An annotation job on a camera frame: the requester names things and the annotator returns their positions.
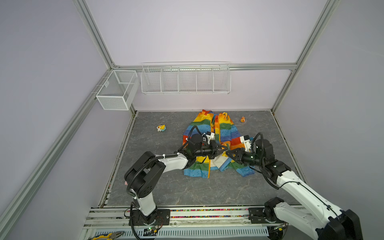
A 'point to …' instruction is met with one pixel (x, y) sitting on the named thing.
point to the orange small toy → (242, 120)
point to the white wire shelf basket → (186, 78)
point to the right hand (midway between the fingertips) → (226, 154)
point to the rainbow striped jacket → (226, 133)
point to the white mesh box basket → (118, 92)
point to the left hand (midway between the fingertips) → (229, 151)
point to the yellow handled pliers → (108, 236)
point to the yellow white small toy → (161, 128)
